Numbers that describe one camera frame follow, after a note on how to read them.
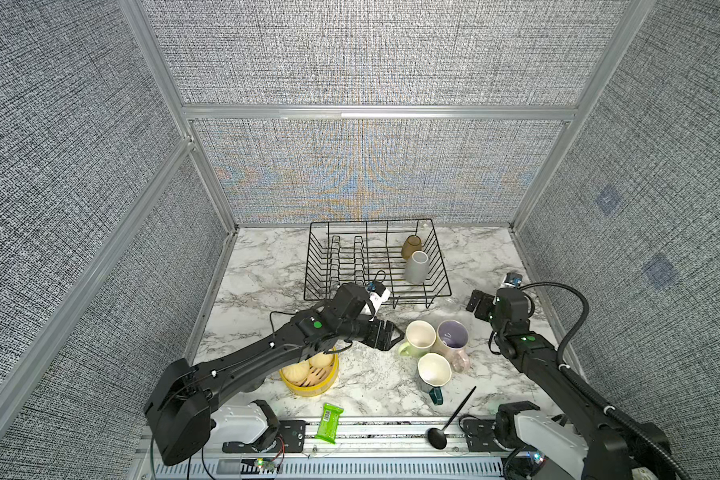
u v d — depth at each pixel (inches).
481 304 30.6
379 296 27.0
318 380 31.3
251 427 24.1
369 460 28.4
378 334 25.5
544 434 21.8
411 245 40.3
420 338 34.2
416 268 37.6
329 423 29.5
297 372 30.7
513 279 28.8
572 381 19.4
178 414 15.6
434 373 32.1
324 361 31.5
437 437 28.7
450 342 34.6
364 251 42.6
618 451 15.5
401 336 27.7
